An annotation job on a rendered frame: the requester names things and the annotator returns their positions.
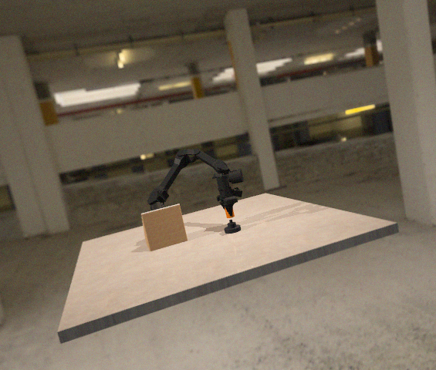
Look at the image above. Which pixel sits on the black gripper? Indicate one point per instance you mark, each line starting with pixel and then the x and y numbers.
pixel 227 200

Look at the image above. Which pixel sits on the dark grey round pedestal with shaft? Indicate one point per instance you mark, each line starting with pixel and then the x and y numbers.
pixel 232 227

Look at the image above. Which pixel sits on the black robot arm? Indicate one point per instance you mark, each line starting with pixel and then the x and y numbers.
pixel 159 194

